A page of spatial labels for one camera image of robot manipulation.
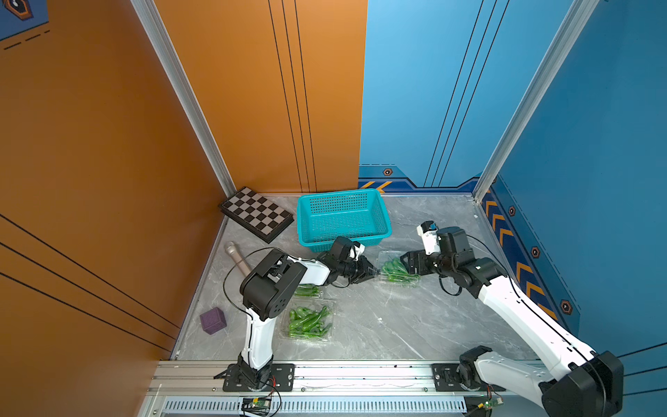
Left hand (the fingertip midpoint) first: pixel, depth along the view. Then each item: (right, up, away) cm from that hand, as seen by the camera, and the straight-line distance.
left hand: (381, 270), depth 90 cm
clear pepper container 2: (-25, -7, -2) cm, 26 cm away
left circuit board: (-37, -34, -19) cm, 53 cm away
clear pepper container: (+3, 0, -1) cm, 4 cm away
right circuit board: (+26, -32, -21) cm, 46 cm away
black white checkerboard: (-51, +20, +18) cm, 57 cm away
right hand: (+8, +6, -10) cm, 14 cm away
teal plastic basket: (-5, +20, +23) cm, 31 cm away
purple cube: (-54, -13, -11) cm, 56 cm away
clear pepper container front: (-25, -14, -10) cm, 30 cm away
